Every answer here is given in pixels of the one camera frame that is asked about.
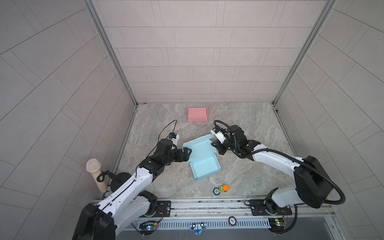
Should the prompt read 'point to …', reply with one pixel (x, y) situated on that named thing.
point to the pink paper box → (199, 114)
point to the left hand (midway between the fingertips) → (189, 149)
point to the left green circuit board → (147, 229)
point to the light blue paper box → (204, 161)
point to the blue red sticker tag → (197, 228)
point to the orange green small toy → (223, 188)
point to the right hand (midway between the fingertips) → (211, 144)
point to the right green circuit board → (277, 225)
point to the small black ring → (213, 191)
